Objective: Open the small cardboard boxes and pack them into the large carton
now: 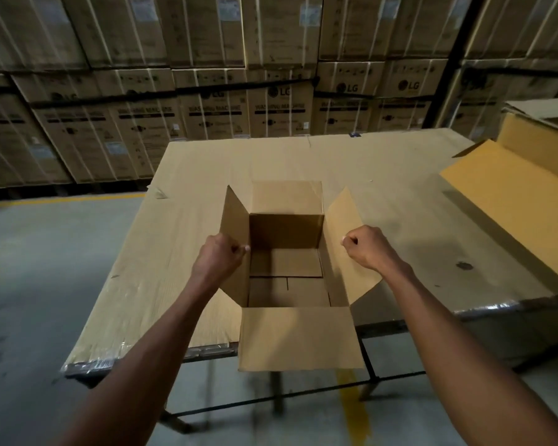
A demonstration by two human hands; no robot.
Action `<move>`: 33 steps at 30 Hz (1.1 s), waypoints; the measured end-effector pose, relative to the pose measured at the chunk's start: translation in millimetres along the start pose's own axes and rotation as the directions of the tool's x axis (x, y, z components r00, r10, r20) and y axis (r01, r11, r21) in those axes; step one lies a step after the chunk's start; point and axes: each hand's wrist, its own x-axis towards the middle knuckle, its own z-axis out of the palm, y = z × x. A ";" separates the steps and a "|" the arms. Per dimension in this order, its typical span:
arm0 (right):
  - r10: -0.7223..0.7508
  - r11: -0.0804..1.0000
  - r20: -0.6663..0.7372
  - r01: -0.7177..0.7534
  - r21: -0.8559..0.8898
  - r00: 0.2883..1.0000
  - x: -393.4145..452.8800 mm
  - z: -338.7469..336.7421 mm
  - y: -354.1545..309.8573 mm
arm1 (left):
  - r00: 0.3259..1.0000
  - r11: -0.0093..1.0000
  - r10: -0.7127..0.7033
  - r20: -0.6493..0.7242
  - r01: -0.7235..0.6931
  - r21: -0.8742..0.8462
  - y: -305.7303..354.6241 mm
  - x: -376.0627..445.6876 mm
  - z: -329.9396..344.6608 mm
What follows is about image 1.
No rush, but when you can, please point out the cardboard sheet table cover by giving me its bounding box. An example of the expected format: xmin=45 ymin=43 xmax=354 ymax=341
xmin=61 ymin=129 xmax=558 ymax=373

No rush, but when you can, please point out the large open cardboard box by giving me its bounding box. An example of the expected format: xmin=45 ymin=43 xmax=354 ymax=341
xmin=439 ymin=98 xmax=558 ymax=286

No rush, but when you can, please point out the person's left forearm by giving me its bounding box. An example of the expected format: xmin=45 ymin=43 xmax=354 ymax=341
xmin=51 ymin=273 xmax=220 ymax=446

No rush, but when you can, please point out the person's left hand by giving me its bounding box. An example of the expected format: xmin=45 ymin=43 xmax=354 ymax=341
xmin=190 ymin=233 xmax=251 ymax=289

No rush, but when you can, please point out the small cardboard box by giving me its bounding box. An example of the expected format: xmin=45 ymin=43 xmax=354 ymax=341
xmin=219 ymin=180 xmax=383 ymax=372

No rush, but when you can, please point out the stack of large appliance cartons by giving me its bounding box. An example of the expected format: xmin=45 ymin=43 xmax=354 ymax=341
xmin=0 ymin=0 xmax=558 ymax=189

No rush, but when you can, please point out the person's right hand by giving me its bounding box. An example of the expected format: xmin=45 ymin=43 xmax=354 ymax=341
xmin=341 ymin=225 xmax=403 ymax=275

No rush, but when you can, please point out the person's right forearm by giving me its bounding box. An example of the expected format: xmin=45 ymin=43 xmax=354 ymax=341
xmin=379 ymin=262 xmax=558 ymax=446

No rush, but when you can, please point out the black metal rack post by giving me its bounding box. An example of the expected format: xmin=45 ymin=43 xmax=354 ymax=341
xmin=422 ymin=0 xmax=487 ymax=129

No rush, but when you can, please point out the black metal table frame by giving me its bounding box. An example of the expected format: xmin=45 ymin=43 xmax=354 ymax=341
xmin=65 ymin=292 xmax=558 ymax=435

